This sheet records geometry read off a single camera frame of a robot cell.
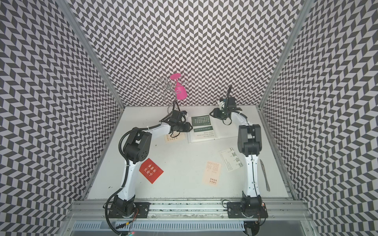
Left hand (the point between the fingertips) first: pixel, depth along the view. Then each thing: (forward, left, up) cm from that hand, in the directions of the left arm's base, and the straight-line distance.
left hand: (191, 128), depth 104 cm
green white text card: (-4, -9, 0) cm, 10 cm away
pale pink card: (-32, -13, -2) cm, 34 cm away
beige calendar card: (-13, +9, +8) cm, 18 cm away
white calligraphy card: (-23, -25, -2) cm, 34 cm away
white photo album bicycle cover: (+4, -17, +2) cm, 18 cm away
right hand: (+8, -16, +5) cm, 18 cm away
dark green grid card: (+7, -7, 0) cm, 10 cm away
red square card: (-31, +22, -1) cm, 38 cm away
